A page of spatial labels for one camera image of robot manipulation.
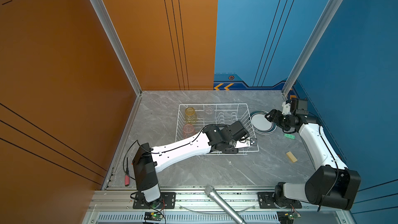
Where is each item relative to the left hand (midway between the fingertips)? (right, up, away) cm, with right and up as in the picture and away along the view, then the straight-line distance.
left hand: (234, 138), depth 74 cm
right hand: (+21, +9, +10) cm, 25 cm away
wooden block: (+35, -14, +11) cm, 39 cm away
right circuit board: (+25, -34, -5) cm, 43 cm away
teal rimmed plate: (+23, +3, +30) cm, 38 cm away
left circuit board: (-38, -35, -4) cm, 52 cm away
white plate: (+2, 0, -12) cm, 12 cm away
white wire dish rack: (0, +9, +32) cm, 33 cm away
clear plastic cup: (-12, +12, +20) cm, 26 cm away
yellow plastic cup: (-24, +9, +22) cm, 34 cm away
